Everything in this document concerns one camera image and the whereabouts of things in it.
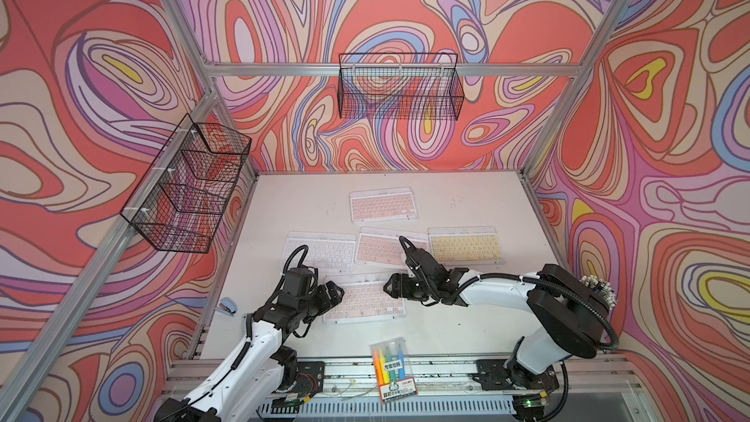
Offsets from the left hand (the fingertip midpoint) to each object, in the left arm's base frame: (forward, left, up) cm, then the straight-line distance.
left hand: (340, 298), depth 84 cm
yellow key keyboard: (+20, -41, -3) cm, 46 cm away
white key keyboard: (+17, +6, -2) cm, 18 cm away
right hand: (+1, -16, -2) cm, 16 cm away
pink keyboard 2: (+1, -7, -3) cm, 8 cm away
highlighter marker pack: (-18, -15, -3) cm, 23 cm away
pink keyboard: (+37, -13, -1) cm, 39 cm away
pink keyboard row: (+19, -13, -3) cm, 23 cm away
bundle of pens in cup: (-3, -67, +13) cm, 68 cm away
